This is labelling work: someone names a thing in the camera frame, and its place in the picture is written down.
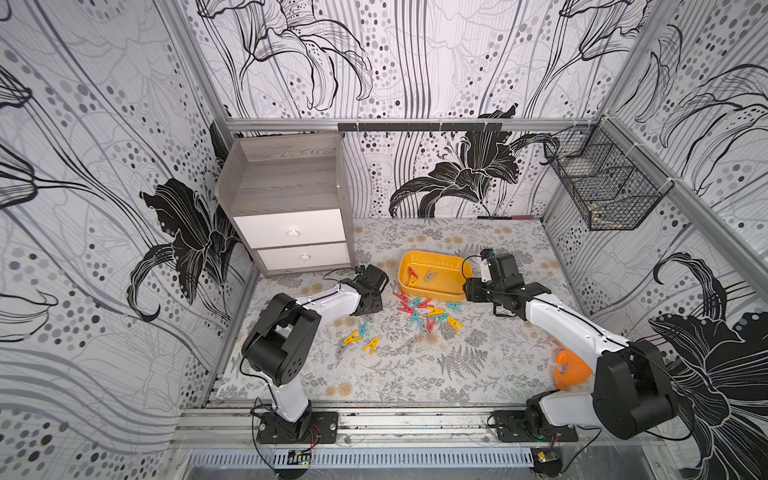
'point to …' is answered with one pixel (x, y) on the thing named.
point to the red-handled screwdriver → (515, 217)
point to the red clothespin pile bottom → (430, 325)
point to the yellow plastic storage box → (433, 275)
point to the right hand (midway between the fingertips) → (475, 282)
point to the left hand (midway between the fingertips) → (372, 309)
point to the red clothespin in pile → (400, 295)
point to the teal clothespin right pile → (455, 305)
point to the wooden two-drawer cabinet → (289, 200)
